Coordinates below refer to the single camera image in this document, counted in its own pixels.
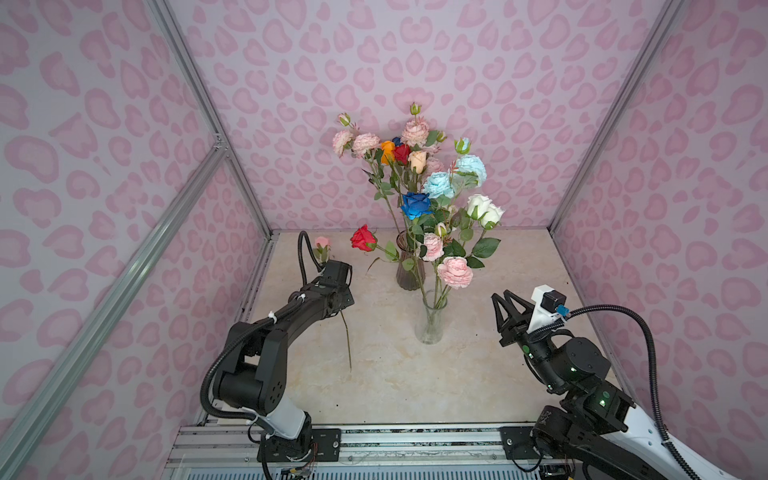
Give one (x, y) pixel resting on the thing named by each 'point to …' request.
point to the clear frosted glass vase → (430, 329)
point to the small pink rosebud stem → (321, 253)
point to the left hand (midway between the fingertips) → (342, 293)
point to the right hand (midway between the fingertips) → (498, 294)
